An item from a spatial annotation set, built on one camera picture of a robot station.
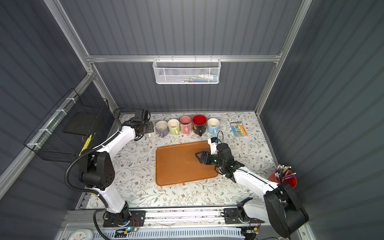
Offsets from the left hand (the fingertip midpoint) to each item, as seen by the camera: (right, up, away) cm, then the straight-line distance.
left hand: (147, 127), depth 93 cm
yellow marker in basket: (-21, -9, -24) cm, 33 cm away
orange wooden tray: (+20, -23, +1) cm, 31 cm away
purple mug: (+6, -1, +15) cm, 16 cm away
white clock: (-22, -50, -25) cm, 60 cm away
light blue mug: (+44, +2, +14) cm, 46 cm away
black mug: (+33, +2, +8) cm, 34 cm away
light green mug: (+15, +1, +10) cm, 18 cm away
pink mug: (+24, +2, +6) cm, 25 cm away
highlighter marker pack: (+62, -2, +15) cm, 64 cm away
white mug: (+2, -5, +7) cm, 9 cm away
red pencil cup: (+77, -25, -19) cm, 83 cm away
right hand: (+34, -16, -10) cm, 39 cm away
